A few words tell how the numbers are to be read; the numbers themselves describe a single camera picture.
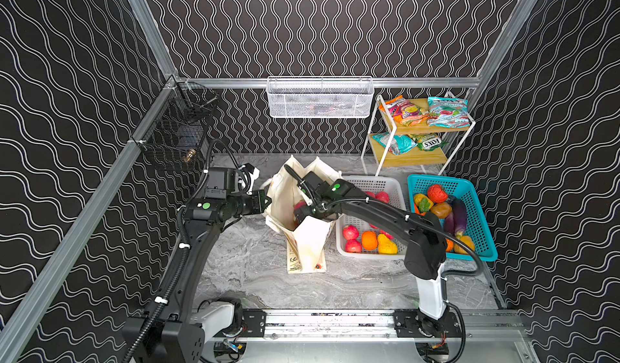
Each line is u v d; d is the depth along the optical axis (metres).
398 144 1.00
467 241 0.87
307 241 0.68
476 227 0.88
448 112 0.84
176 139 0.92
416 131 0.84
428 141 1.00
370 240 0.86
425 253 0.49
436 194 0.95
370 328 0.75
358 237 0.89
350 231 0.90
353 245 0.85
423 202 0.97
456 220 0.92
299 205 0.88
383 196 1.00
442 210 0.95
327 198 0.61
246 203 0.62
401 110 0.85
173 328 0.37
